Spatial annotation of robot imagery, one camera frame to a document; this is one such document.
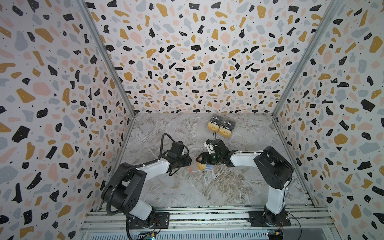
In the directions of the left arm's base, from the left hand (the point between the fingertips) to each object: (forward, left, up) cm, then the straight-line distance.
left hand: (193, 158), depth 90 cm
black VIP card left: (+30, -17, +3) cm, 35 cm away
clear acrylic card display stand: (+25, -19, +1) cm, 31 cm away
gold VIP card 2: (+25, -14, -1) cm, 28 cm away
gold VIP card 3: (+21, -22, -2) cm, 30 cm away
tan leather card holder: (-4, 0, -5) cm, 6 cm away
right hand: (0, -3, -1) cm, 3 cm away
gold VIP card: (-3, -5, -5) cm, 8 cm away
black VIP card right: (+26, -25, +3) cm, 36 cm away
